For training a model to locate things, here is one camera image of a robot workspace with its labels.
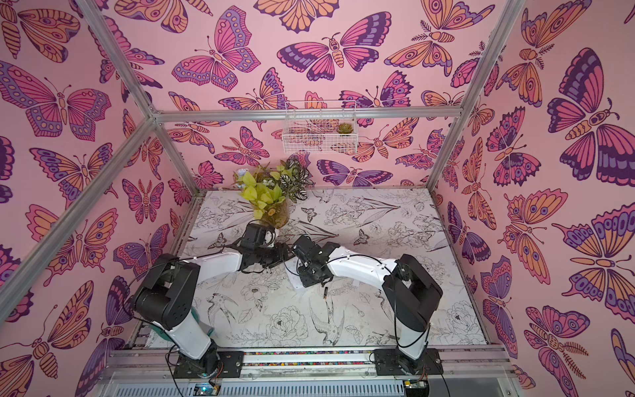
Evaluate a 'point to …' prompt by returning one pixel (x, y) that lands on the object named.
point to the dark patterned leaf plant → (293, 181)
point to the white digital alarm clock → (293, 273)
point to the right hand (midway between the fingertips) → (309, 275)
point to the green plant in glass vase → (263, 189)
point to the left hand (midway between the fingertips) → (295, 254)
